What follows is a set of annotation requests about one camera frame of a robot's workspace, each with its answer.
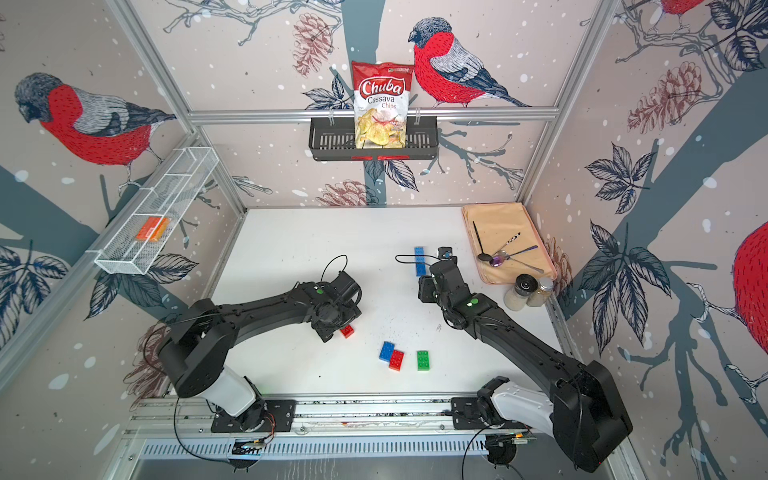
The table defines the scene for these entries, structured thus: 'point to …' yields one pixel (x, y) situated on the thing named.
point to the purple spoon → (500, 259)
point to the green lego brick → (423, 360)
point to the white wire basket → (127, 251)
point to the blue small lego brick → (386, 351)
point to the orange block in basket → (153, 229)
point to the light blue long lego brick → (420, 263)
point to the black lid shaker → (517, 297)
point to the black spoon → (484, 256)
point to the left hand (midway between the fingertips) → (357, 317)
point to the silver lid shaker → (539, 297)
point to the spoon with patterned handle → (513, 238)
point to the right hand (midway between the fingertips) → (426, 278)
